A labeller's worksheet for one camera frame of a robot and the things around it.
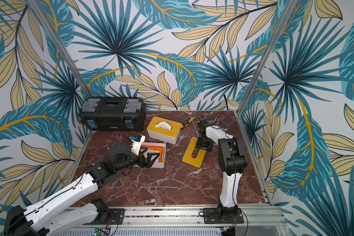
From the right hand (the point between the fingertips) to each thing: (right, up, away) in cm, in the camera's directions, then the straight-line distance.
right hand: (203, 148), depth 98 cm
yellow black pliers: (+12, +20, +15) cm, 28 cm away
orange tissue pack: (-28, +1, -9) cm, 29 cm away
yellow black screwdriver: (-11, +17, +11) cm, 23 cm away
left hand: (-29, +1, -25) cm, 39 cm away
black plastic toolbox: (-58, +23, -5) cm, 62 cm away
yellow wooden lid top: (-20, +10, -3) cm, 23 cm away
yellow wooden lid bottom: (-4, -7, -5) cm, 10 cm away
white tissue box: (-28, +7, -1) cm, 29 cm away
